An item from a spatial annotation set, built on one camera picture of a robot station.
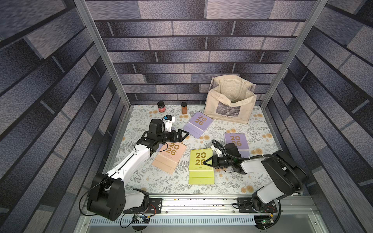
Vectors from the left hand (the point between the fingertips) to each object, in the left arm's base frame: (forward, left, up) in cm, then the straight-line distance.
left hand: (183, 132), depth 80 cm
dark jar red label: (+33, +19, -13) cm, 40 cm away
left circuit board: (-38, +21, -21) cm, 49 cm away
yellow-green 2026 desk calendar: (-16, -10, -20) cm, 27 cm away
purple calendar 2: (+7, -38, -18) cm, 43 cm away
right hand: (-10, -13, -18) cm, 24 cm away
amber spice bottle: (+32, +1, -13) cm, 34 cm away
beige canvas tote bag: (+41, -37, -10) cm, 56 cm away
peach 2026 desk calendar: (-8, +10, -20) cm, 24 cm away
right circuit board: (-39, -44, -19) cm, 62 cm away
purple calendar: (+20, -10, -19) cm, 29 cm away
